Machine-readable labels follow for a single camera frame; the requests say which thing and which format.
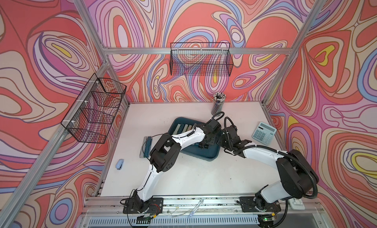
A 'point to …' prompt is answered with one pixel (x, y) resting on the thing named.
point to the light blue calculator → (264, 132)
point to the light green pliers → (176, 129)
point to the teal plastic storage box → (208, 154)
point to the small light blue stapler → (120, 164)
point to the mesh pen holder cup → (219, 99)
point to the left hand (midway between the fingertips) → (211, 141)
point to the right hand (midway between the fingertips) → (219, 143)
